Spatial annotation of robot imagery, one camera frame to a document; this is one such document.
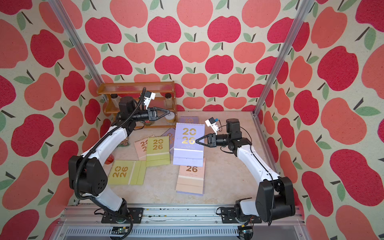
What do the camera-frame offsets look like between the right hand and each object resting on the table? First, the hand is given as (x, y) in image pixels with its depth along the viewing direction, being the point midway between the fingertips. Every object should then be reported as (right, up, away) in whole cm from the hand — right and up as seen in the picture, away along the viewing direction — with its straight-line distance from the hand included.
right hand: (197, 145), depth 73 cm
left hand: (-14, +14, 0) cm, 20 cm away
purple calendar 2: (-5, +15, +42) cm, 45 cm away
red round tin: (-36, +12, +37) cm, 54 cm away
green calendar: (-25, -7, +23) cm, 35 cm away
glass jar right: (-18, +27, +25) cm, 41 cm away
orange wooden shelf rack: (-44, +37, +36) cm, 67 cm away
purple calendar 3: (-19, +5, +34) cm, 39 cm away
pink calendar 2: (-37, -5, +26) cm, 46 cm away
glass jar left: (-54, +28, +25) cm, 66 cm away
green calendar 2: (-42, -18, +15) cm, 48 cm away
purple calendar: (-5, -3, -2) cm, 6 cm away
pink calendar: (-3, -21, +11) cm, 24 cm away
